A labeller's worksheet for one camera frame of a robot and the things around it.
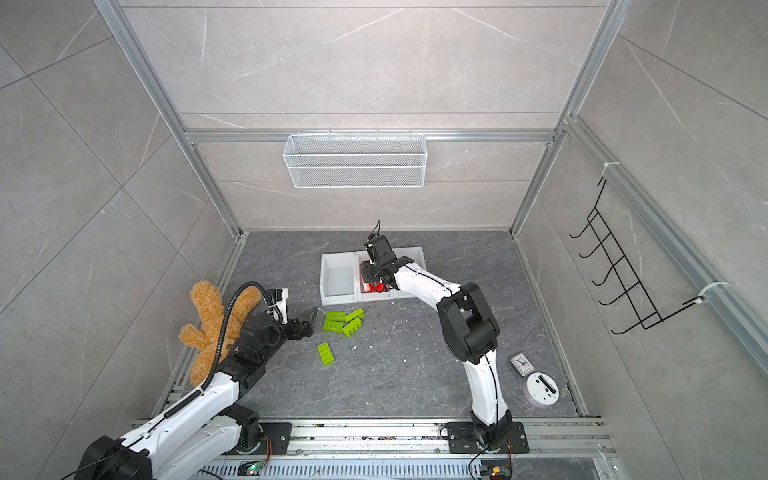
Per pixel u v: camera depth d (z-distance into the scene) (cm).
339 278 108
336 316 95
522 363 84
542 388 79
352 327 91
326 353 86
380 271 75
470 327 53
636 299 64
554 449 75
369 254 78
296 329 74
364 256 101
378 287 99
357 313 94
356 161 101
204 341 81
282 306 73
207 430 57
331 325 93
